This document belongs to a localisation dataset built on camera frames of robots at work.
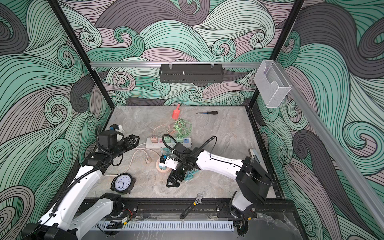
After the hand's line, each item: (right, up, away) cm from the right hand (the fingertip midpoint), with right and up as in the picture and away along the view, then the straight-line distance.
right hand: (171, 177), depth 76 cm
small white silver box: (+49, +9, +14) cm, 52 cm away
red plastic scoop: (-1, +35, +38) cm, 52 cm away
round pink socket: (-9, +3, +9) cm, 13 cm away
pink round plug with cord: (-15, +6, +11) cm, 20 cm away
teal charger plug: (-5, +10, +16) cm, 20 cm away
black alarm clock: (-27, -4, +3) cm, 28 cm away
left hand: (-20, +21, +2) cm, 29 cm away
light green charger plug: (+3, +18, +16) cm, 24 cm away
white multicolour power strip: (+8, +16, +19) cm, 25 cm away
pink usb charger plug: (-13, +18, +16) cm, 27 cm away
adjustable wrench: (+13, -12, -1) cm, 18 cm away
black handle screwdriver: (+25, +36, +40) cm, 59 cm away
